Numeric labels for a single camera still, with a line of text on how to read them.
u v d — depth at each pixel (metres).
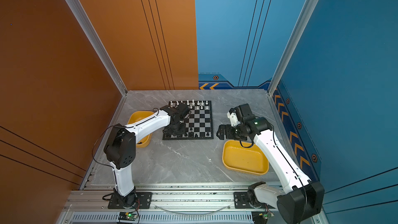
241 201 0.72
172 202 0.74
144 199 0.74
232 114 0.70
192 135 0.94
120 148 0.50
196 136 0.93
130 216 0.71
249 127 0.52
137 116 1.01
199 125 0.99
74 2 0.76
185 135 0.94
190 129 0.96
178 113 0.74
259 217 0.71
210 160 0.87
